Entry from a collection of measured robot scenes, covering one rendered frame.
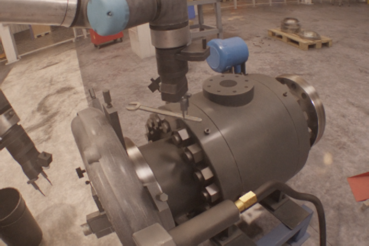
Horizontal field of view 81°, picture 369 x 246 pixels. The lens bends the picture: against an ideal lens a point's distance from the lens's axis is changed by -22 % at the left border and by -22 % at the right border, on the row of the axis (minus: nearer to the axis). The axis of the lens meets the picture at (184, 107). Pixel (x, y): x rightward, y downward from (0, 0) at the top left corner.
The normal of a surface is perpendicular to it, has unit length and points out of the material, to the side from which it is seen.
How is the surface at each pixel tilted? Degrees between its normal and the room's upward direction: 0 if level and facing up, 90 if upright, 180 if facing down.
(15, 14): 120
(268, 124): 44
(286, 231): 0
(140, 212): 53
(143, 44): 90
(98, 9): 91
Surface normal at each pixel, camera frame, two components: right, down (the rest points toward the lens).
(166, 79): -0.40, 0.66
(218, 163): 0.33, -0.29
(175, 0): 0.70, 0.38
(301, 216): -0.11, -0.87
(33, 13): 0.51, 0.75
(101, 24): -0.65, 0.43
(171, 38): 0.11, 0.53
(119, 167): 0.18, -0.54
